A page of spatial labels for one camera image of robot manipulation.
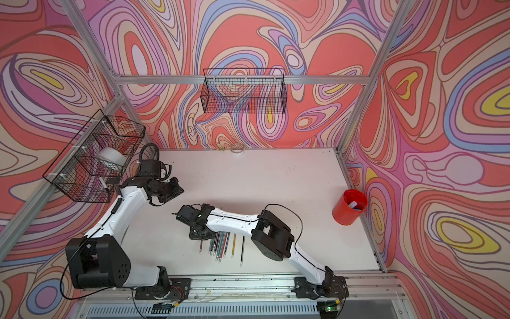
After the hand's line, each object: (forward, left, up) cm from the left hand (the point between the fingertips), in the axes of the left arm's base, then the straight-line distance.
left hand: (185, 189), depth 85 cm
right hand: (-18, -7, -13) cm, 23 cm away
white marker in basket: (-5, +26, +11) cm, 29 cm away
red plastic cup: (-6, -72, -6) cm, 72 cm away
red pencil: (-21, -9, -9) cm, 25 cm away
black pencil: (-21, -25, -14) cm, 36 cm away
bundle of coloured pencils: (-19, -15, -15) cm, 28 cm away
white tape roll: (+4, +24, +17) cm, 30 cm away
